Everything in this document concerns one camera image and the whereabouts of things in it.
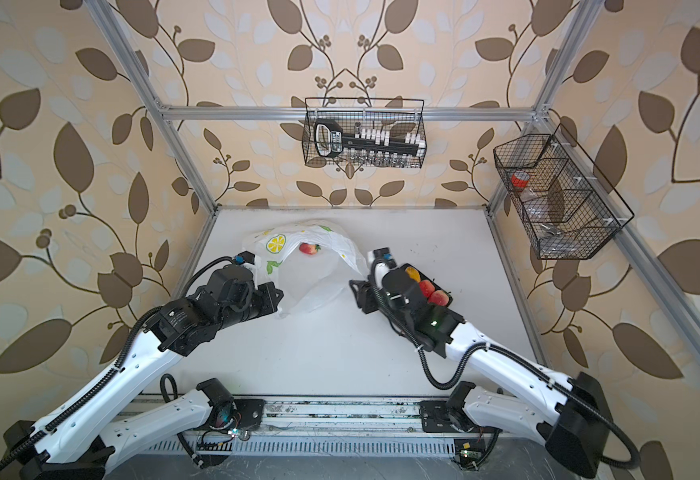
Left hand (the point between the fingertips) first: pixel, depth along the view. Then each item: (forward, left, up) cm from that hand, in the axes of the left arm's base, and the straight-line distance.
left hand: (288, 292), depth 70 cm
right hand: (+4, -17, -1) cm, 18 cm away
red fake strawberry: (+28, +2, -20) cm, 34 cm away
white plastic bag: (+24, +1, -24) cm, 34 cm away
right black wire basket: (+22, -69, +10) cm, 73 cm away
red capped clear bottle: (+36, -63, +7) cm, 73 cm away
